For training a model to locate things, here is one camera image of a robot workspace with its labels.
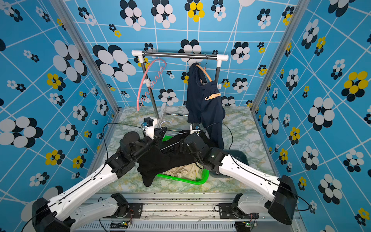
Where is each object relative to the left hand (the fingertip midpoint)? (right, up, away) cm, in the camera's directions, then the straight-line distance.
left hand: (168, 127), depth 69 cm
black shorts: (-2, -16, +7) cm, 18 cm away
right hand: (+9, -7, +6) cm, 13 cm away
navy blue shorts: (+19, +11, +12) cm, 25 cm away
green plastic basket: (+15, -29, +5) cm, 33 cm away
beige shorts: (+11, -26, +12) cm, 31 cm away
